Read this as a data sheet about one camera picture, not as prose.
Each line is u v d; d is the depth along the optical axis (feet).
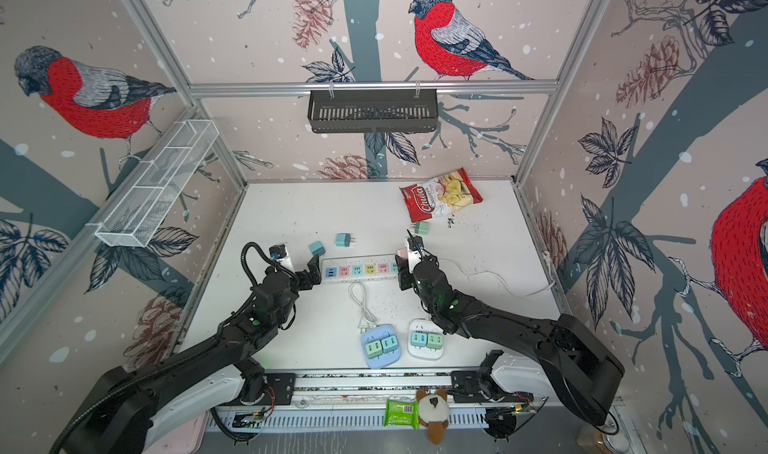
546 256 3.31
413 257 2.34
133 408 1.32
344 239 3.30
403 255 2.63
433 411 2.24
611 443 1.90
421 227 3.40
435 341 2.44
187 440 2.13
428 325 2.69
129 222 2.29
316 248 3.21
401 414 2.28
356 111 3.51
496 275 3.04
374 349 2.42
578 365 1.38
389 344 2.43
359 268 3.03
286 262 2.38
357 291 3.01
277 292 2.02
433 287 1.97
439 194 3.61
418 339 2.44
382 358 2.50
